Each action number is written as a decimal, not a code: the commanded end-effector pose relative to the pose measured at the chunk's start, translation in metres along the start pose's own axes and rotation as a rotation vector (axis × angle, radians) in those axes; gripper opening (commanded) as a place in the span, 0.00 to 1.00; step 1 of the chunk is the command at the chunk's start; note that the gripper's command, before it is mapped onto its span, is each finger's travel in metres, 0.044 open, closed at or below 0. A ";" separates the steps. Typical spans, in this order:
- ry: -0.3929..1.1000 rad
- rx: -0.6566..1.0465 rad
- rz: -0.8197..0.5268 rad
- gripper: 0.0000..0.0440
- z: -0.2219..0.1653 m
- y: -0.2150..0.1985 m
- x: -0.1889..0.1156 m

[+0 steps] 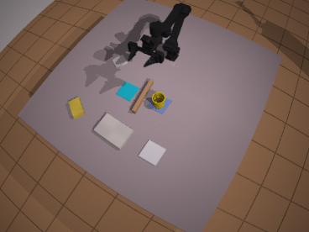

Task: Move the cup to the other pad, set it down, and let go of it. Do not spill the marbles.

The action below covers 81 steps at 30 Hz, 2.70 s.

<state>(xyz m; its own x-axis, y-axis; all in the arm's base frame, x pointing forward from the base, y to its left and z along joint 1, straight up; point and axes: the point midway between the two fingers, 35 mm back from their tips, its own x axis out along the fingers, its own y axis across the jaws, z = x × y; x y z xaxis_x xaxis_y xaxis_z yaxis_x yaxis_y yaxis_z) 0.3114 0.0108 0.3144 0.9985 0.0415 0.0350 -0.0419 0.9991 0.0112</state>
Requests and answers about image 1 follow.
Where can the yellow cup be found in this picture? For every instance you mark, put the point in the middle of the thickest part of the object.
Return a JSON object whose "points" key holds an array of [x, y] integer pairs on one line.
{"points": [[158, 95]]}

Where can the brown wooden bar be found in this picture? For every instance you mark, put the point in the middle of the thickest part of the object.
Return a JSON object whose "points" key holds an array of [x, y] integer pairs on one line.
{"points": [[142, 96]]}

